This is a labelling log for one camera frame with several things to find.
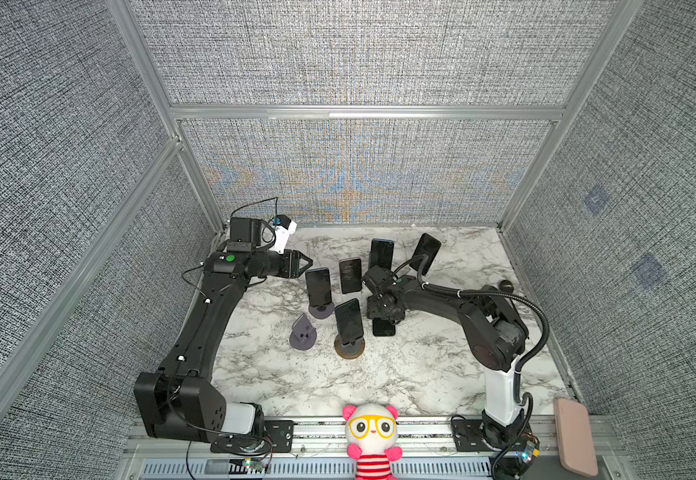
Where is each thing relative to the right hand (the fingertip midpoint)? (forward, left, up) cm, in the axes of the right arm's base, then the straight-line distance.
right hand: (378, 312), depth 97 cm
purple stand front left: (-11, +22, +6) cm, 26 cm away
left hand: (0, +21, +26) cm, 33 cm away
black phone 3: (+11, -1, +16) cm, 20 cm away
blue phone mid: (0, +18, +15) cm, 23 cm away
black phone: (-7, -1, +3) cm, 7 cm away
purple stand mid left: (-1, +18, +2) cm, 18 cm away
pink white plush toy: (-35, +4, +8) cm, 37 cm away
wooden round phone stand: (-13, +9, +1) cm, 16 cm away
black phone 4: (+15, -16, +15) cm, 26 cm away
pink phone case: (-35, -46, 0) cm, 58 cm away
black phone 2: (-11, +9, +15) cm, 21 cm away
